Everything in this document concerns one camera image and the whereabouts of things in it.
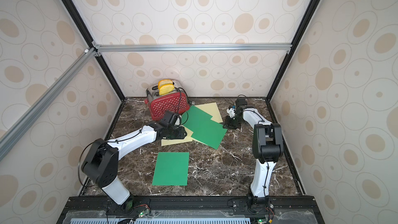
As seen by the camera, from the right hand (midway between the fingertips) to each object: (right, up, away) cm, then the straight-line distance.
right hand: (223, 127), depth 97 cm
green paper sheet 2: (-9, -3, +2) cm, 10 cm away
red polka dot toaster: (-29, +16, +3) cm, 34 cm away
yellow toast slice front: (-36, +24, +1) cm, 44 cm away
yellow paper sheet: (-6, +12, +16) cm, 21 cm away
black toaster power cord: (-21, +16, +16) cm, 31 cm away
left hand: (-21, -2, -9) cm, 23 cm away
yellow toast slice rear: (-39, +29, +5) cm, 49 cm away
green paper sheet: (-18, +4, +10) cm, 20 cm away
